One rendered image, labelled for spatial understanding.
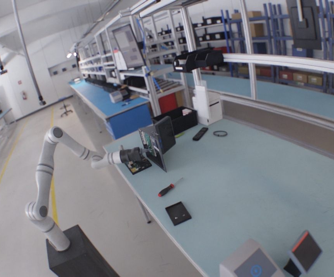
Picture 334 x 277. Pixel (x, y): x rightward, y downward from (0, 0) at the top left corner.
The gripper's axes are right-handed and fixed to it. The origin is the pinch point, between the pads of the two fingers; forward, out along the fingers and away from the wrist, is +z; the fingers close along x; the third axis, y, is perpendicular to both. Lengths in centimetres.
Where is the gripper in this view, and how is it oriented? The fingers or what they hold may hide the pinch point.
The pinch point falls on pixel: (151, 149)
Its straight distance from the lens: 122.0
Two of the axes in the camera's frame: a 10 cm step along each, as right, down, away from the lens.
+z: 9.8, -1.8, -1.1
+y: -0.1, 4.6, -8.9
